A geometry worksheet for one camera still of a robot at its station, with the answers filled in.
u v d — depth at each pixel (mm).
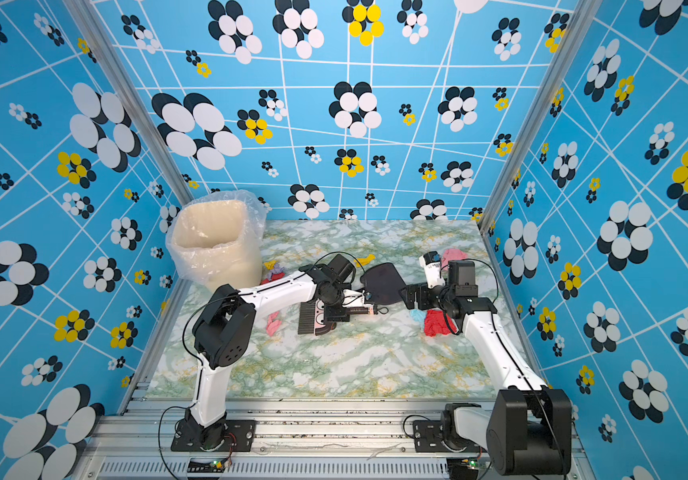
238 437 737
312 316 943
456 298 629
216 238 961
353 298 806
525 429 392
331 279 722
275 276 1048
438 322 914
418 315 935
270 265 1050
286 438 751
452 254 1084
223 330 520
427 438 720
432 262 737
